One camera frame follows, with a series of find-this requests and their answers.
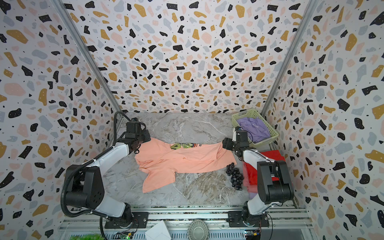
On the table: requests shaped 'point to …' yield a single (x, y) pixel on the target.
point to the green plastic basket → (251, 113)
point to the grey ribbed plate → (198, 230)
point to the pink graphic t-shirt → (160, 161)
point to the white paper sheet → (159, 231)
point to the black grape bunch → (236, 176)
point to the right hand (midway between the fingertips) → (225, 138)
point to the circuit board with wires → (124, 235)
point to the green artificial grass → (99, 237)
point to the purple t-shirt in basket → (256, 127)
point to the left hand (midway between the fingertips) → (146, 131)
